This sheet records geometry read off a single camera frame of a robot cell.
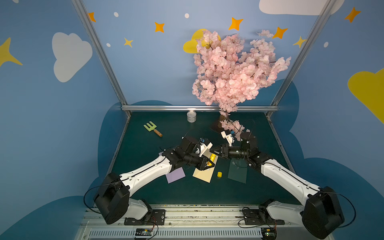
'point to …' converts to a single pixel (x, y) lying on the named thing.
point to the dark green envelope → (237, 170)
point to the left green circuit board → (143, 232)
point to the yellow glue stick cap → (219, 174)
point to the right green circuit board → (268, 233)
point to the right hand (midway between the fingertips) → (213, 150)
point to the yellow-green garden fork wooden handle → (153, 128)
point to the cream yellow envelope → (206, 175)
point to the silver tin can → (191, 116)
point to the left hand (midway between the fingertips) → (213, 162)
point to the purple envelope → (175, 175)
